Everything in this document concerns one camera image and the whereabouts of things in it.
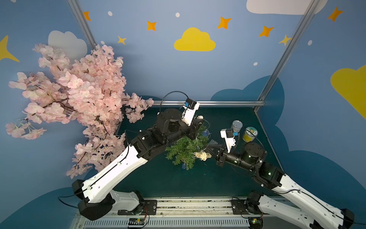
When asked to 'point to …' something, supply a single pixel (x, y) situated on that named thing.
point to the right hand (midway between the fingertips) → (208, 145)
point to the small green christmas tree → (182, 150)
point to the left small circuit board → (136, 221)
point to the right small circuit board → (256, 223)
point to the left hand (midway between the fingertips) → (200, 116)
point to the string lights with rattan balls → (202, 155)
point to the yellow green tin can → (249, 134)
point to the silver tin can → (236, 125)
